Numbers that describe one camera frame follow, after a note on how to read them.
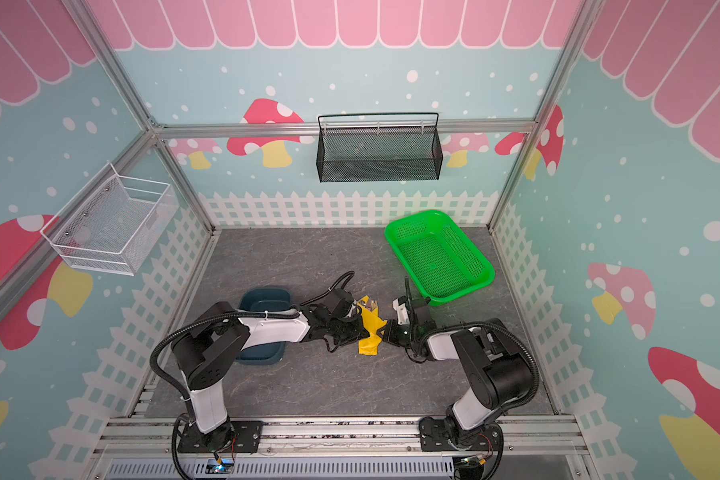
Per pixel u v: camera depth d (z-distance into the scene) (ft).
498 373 1.49
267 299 3.17
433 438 2.43
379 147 3.13
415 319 2.44
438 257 3.58
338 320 2.55
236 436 2.42
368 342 2.94
